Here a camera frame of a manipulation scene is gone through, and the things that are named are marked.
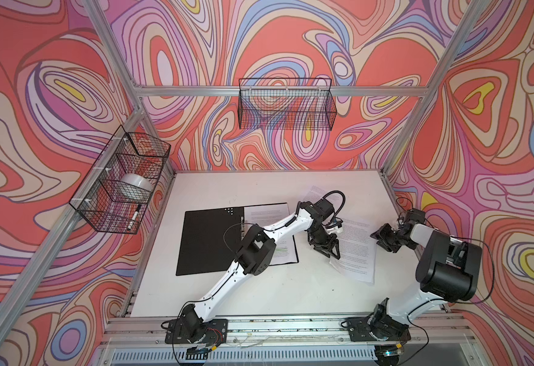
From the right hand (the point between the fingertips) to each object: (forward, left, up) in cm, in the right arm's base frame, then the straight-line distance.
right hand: (375, 241), depth 94 cm
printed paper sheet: (+27, +21, 0) cm, 34 cm away
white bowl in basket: (+8, +88, +33) cm, 94 cm away
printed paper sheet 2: (-3, +8, -1) cm, 9 cm away
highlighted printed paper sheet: (-3, +38, +1) cm, 38 cm away
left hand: (-8, +18, +4) cm, 20 cm away
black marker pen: (-2, +88, +26) cm, 92 cm away
